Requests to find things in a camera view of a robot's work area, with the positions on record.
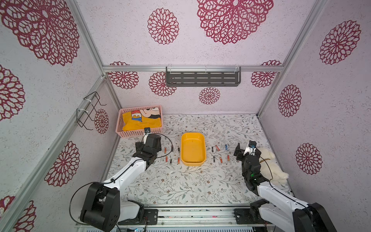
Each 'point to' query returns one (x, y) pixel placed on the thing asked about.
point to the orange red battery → (166, 158)
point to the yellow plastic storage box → (193, 151)
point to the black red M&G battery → (170, 161)
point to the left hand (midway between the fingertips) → (148, 142)
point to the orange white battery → (221, 160)
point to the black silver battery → (178, 150)
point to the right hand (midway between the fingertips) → (246, 144)
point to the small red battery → (178, 160)
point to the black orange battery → (172, 149)
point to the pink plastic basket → (121, 133)
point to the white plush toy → (270, 168)
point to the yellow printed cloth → (149, 117)
